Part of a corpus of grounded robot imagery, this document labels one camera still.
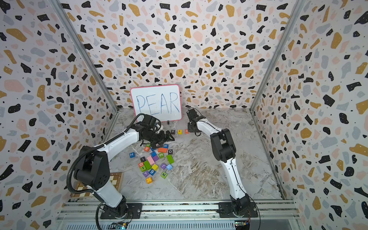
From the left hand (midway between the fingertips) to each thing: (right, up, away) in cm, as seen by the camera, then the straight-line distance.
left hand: (171, 141), depth 87 cm
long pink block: (-14, -13, +5) cm, 20 cm away
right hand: (+14, +7, +21) cm, 26 cm away
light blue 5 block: (-2, -16, +2) cm, 16 cm away
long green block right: (-2, -12, +6) cm, 14 cm away
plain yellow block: (-10, -16, +1) cm, 19 cm away
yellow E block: (+4, +4, +19) cm, 20 cm away
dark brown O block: (-2, -8, +8) cm, 11 cm away
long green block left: (-15, -15, +3) cm, 22 cm away
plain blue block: (-13, -9, +8) cm, 18 cm away
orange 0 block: (-19, -15, +3) cm, 25 cm away
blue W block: (-6, -4, +11) cm, 13 cm away
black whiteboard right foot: (-6, +11, +25) cm, 29 cm away
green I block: (-18, -17, +1) cm, 24 cm away
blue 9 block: (-11, -18, -1) cm, 21 cm away
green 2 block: (-8, -10, +7) cm, 15 cm away
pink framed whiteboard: (-10, +27, +19) cm, 34 cm away
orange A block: (+8, +5, +20) cm, 22 cm away
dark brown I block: (-19, -12, +5) cm, 23 cm away
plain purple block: (-11, -12, +7) cm, 18 cm away
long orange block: (-7, -7, +10) cm, 14 cm away
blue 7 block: (-14, -7, +11) cm, 19 cm away
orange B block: (-18, -6, +10) cm, 22 cm away
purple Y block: (-15, -19, -1) cm, 25 cm away
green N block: (-4, -19, -3) cm, 20 cm away
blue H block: (-26, -10, +6) cm, 28 cm away
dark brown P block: (-2, +4, +20) cm, 21 cm away
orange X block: (-12, -22, -4) cm, 26 cm away
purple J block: (-5, -16, +2) cm, 17 cm away
